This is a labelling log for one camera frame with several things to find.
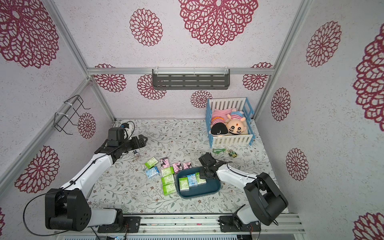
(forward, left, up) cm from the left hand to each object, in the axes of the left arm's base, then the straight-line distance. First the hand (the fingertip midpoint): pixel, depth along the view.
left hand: (141, 140), depth 86 cm
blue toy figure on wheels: (-1, +7, -14) cm, 16 cm away
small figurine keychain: (+1, -56, -17) cm, 59 cm away
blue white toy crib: (+20, -56, -6) cm, 59 cm away
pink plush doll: (+31, -52, -9) cm, 61 cm away
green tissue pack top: (-19, -34, -14) cm, 41 cm away
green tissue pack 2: (-7, -3, -15) cm, 17 cm away
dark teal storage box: (-21, -41, -16) cm, 49 cm away
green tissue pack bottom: (-23, -16, -14) cm, 32 cm away
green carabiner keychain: (+4, -48, -18) cm, 51 cm away
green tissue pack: (-21, -25, -13) cm, 35 cm away
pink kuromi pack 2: (-10, -20, -15) cm, 27 cm away
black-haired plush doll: (+12, -46, -2) cm, 48 cm away
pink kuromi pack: (-7, -12, -15) cm, 20 cm away
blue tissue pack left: (-13, -5, -14) cm, 20 cm away
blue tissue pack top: (-19, -29, -14) cm, 37 cm away
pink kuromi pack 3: (-9, -26, -14) cm, 31 cm away
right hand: (-14, -38, -16) cm, 44 cm away
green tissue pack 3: (-13, -15, -14) cm, 24 cm away
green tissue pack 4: (-18, -15, -14) cm, 27 cm away
